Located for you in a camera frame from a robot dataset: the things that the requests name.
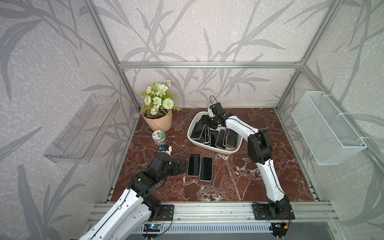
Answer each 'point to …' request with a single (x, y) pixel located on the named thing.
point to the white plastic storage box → (223, 140)
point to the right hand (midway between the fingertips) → (202, 122)
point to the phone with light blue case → (206, 169)
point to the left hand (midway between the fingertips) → (180, 163)
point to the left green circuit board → (152, 227)
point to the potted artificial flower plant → (158, 108)
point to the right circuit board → (279, 229)
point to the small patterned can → (158, 136)
